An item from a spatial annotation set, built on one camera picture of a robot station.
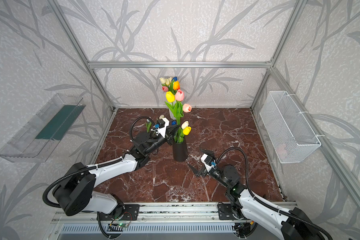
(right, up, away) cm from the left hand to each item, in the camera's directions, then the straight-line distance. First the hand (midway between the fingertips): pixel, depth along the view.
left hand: (180, 121), depth 74 cm
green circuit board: (-27, -49, -3) cm, 57 cm away
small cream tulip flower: (-26, -1, +38) cm, 46 cm away
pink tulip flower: (-10, +19, +10) cm, 24 cm away
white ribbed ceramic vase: (-9, +6, +35) cm, 37 cm away
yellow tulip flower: (-11, +24, +13) cm, 29 cm away
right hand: (+8, -15, 0) cm, 17 cm away
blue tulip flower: (-3, 0, 0) cm, 3 cm away
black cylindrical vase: (-1, -17, +10) cm, 20 cm away
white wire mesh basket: (+47, -6, -12) cm, 49 cm away
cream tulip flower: (+3, -1, 0) cm, 3 cm away
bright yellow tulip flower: (+4, -4, -4) cm, 7 cm away
